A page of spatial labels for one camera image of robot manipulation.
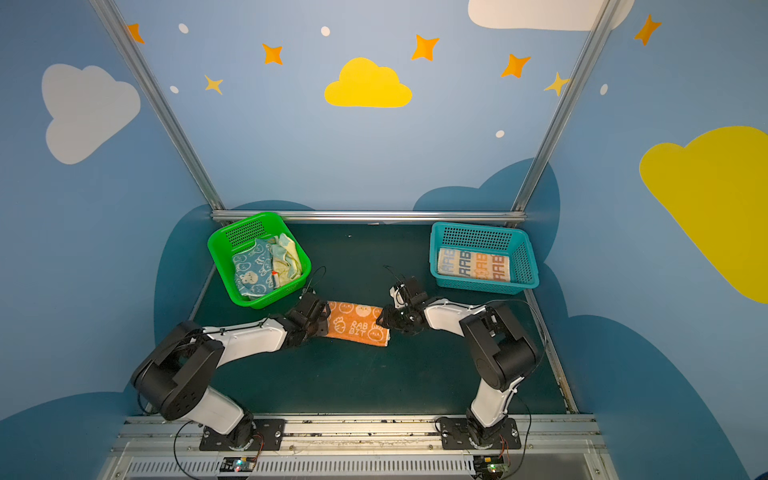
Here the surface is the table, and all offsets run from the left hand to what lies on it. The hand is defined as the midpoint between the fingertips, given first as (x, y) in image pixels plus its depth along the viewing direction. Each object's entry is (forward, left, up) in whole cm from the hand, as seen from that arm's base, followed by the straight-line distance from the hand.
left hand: (325, 322), depth 94 cm
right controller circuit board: (-37, -45, -1) cm, 58 cm away
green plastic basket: (+28, +41, +6) cm, 50 cm away
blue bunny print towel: (+19, +28, +3) cm, 33 cm away
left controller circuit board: (-37, +16, -1) cm, 41 cm away
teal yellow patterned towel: (+20, +15, +7) cm, 26 cm away
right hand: (0, -19, +1) cm, 19 cm away
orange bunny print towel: (0, -10, +1) cm, 10 cm away
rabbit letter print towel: (+23, -53, +1) cm, 58 cm away
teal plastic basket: (+33, -62, +5) cm, 70 cm away
